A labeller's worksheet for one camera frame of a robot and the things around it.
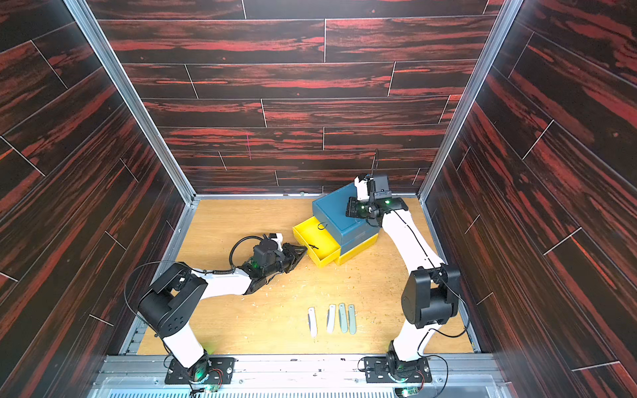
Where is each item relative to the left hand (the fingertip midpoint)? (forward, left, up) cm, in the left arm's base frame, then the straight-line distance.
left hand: (311, 250), depth 88 cm
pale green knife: (-20, -7, -12) cm, 24 cm away
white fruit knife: (-21, -1, -12) cm, 24 cm away
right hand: (+13, -15, +9) cm, 22 cm away
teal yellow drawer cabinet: (+2, -14, +7) cm, 16 cm away
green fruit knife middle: (-20, -11, -12) cm, 26 cm away
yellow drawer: (+4, -3, -3) cm, 6 cm away
